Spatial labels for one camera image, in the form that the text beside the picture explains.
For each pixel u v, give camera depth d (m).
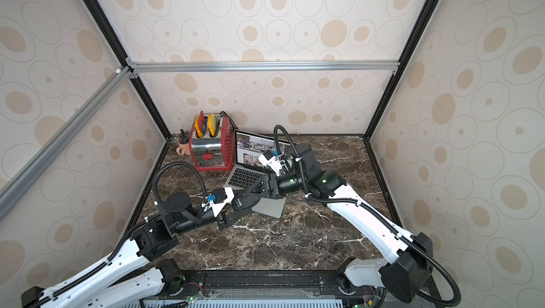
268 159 0.62
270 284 0.75
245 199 0.61
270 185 0.57
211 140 0.95
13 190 0.51
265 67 0.92
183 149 1.06
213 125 0.98
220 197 0.50
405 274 0.38
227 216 0.56
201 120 0.95
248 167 1.05
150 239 0.50
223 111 1.06
